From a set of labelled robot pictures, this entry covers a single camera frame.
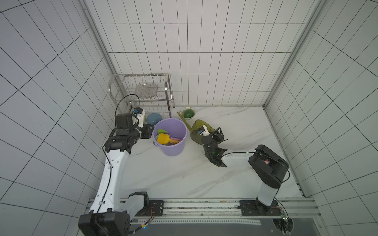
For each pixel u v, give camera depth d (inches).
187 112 43.2
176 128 34.9
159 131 34.7
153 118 39.9
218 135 30.6
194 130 37.5
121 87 39.8
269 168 18.7
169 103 32.7
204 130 31.2
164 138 34.6
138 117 25.6
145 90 36.3
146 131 25.3
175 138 36.6
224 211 28.6
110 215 14.2
